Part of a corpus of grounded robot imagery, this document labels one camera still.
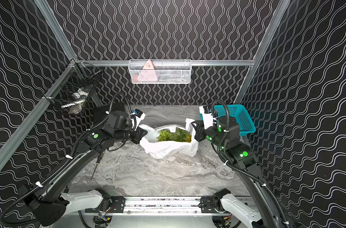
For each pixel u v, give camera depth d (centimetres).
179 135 79
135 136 62
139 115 62
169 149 76
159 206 75
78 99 86
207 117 52
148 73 87
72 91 92
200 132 54
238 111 109
